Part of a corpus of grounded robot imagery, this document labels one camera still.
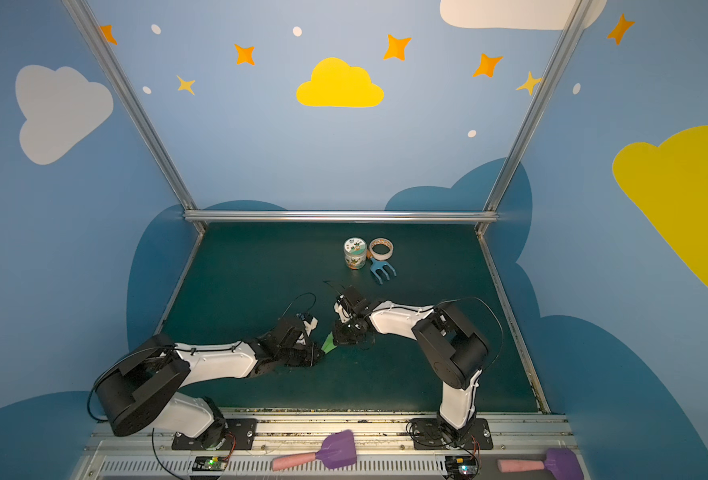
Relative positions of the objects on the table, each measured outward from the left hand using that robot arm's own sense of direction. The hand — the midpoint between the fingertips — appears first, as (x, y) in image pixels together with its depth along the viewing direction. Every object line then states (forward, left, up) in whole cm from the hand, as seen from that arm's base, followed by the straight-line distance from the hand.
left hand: (327, 357), depth 86 cm
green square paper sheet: (+4, 0, -1) cm, 4 cm away
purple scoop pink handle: (-22, -5, 0) cm, 23 cm away
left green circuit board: (-26, +27, -2) cm, 37 cm away
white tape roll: (+46, -18, +1) cm, 49 cm away
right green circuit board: (-26, -34, -2) cm, 43 cm away
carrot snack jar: (+35, -8, +6) cm, 37 cm away
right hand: (+6, -1, 0) cm, 6 cm away
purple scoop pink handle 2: (-25, -57, +1) cm, 62 cm away
